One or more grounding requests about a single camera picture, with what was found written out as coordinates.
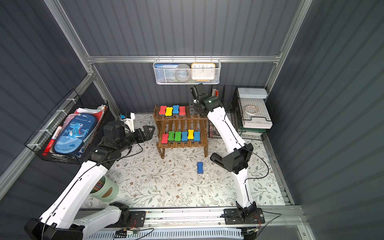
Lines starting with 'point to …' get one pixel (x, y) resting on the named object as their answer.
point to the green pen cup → (108, 192)
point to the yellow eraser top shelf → (168, 113)
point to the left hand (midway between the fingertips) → (148, 129)
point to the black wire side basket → (75, 105)
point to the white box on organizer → (254, 93)
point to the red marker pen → (51, 141)
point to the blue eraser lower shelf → (184, 135)
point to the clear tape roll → (251, 110)
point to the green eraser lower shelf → (171, 136)
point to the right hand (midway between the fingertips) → (198, 105)
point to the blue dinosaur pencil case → (71, 138)
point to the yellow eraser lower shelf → (190, 134)
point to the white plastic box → (257, 122)
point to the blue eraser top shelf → (175, 111)
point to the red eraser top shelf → (162, 110)
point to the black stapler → (217, 159)
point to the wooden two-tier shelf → (179, 123)
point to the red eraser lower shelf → (164, 138)
